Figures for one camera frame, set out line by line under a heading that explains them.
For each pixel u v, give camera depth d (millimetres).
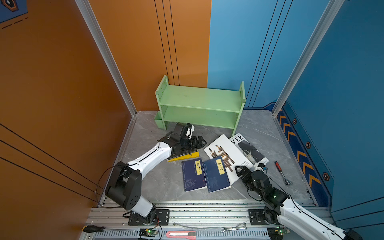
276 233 704
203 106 874
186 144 722
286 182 830
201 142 759
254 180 645
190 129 697
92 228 690
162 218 730
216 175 849
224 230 704
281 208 570
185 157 940
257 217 725
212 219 739
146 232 710
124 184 438
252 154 917
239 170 777
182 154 931
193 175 871
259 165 783
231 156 891
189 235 684
